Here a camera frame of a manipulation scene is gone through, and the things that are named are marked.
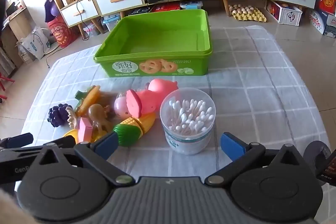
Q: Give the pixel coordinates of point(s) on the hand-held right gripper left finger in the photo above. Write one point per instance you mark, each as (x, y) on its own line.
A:
(106, 144)

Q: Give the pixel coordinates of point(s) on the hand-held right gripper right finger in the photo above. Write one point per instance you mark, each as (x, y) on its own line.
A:
(231, 145)

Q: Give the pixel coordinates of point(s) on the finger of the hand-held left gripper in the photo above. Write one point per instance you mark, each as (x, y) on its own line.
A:
(23, 138)
(15, 155)

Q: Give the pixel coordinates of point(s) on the brown rubber octopus toy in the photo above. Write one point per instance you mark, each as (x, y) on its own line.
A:
(97, 113)

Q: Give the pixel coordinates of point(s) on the yellow toy cup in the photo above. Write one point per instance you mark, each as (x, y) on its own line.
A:
(71, 134)

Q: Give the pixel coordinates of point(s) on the pink clear capsule ball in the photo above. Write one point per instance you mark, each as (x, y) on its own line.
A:
(120, 108)

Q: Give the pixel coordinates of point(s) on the toy corn cob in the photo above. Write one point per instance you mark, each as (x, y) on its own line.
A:
(141, 124)

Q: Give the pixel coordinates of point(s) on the purple toy grapes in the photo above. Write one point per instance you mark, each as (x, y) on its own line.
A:
(57, 116)

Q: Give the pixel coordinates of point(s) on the beige starfish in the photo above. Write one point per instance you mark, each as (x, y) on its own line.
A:
(71, 117)

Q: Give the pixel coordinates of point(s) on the orange toy pumpkin half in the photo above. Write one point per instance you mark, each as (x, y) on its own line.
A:
(88, 102)

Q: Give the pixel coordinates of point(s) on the clear cotton swab jar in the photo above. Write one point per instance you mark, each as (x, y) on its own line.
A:
(183, 140)

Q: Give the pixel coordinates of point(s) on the pink pig toy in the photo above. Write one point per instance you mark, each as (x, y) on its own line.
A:
(155, 98)

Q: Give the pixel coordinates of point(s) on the green plastic box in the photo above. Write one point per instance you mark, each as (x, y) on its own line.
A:
(157, 40)

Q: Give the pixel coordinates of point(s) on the person's left forearm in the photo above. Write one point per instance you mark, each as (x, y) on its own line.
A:
(10, 208)

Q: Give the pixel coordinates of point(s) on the grey checked tablecloth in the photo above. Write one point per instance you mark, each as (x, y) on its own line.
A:
(249, 82)

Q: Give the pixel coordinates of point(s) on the white plastic bag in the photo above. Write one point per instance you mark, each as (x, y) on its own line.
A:
(34, 44)

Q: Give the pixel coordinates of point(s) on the red printed paper bag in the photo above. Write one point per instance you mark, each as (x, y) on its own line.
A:
(61, 33)

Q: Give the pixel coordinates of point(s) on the clear storage box pink lid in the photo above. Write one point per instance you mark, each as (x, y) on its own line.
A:
(92, 29)

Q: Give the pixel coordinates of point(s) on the clear storage box blue lid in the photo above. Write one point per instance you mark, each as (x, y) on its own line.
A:
(191, 5)
(111, 23)

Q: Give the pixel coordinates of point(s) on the purple balloon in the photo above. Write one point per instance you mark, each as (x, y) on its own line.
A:
(52, 10)

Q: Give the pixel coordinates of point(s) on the yellow egg tray with eggs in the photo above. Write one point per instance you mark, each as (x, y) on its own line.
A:
(246, 14)

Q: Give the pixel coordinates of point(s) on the clear storage box black lid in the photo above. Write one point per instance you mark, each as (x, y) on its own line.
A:
(139, 11)

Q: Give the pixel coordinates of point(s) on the white plastic crate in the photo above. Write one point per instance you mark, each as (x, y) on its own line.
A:
(286, 15)

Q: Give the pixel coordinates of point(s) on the flat red box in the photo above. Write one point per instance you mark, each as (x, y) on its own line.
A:
(165, 7)

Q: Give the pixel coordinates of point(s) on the white printed carton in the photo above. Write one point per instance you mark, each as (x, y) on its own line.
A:
(319, 23)

